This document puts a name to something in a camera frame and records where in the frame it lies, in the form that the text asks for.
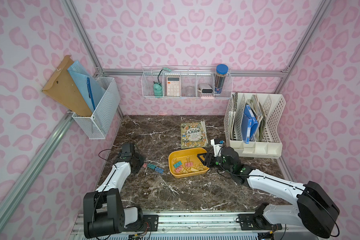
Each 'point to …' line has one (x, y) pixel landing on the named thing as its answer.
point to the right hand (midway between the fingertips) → (199, 156)
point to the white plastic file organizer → (270, 146)
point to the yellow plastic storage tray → (185, 162)
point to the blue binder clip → (159, 170)
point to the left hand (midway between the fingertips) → (141, 157)
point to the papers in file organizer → (255, 105)
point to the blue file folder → (249, 123)
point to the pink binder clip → (144, 165)
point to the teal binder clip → (151, 166)
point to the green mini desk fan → (157, 87)
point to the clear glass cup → (190, 91)
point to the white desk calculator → (173, 86)
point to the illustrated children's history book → (194, 135)
